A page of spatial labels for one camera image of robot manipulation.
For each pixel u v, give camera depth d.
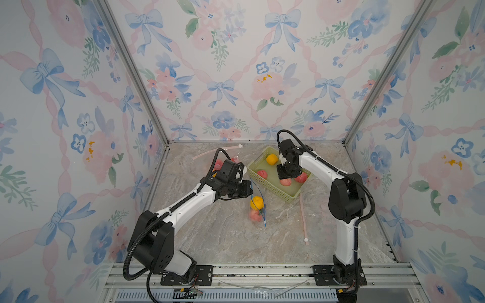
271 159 1.04
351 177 0.56
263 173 0.98
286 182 0.92
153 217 0.44
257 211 0.83
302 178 0.97
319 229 0.87
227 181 0.65
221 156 0.75
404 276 0.76
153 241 0.42
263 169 1.07
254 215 0.84
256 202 0.82
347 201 0.54
